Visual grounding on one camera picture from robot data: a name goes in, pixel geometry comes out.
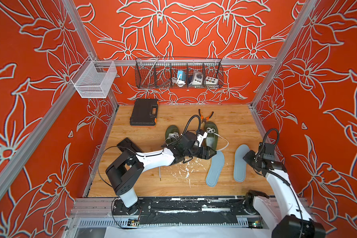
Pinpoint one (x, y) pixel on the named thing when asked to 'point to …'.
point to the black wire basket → (157, 73)
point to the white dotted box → (211, 81)
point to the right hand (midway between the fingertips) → (244, 155)
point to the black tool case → (145, 112)
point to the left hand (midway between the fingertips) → (213, 152)
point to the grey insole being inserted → (240, 164)
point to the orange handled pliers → (207, 118)
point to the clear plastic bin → (89, 84)
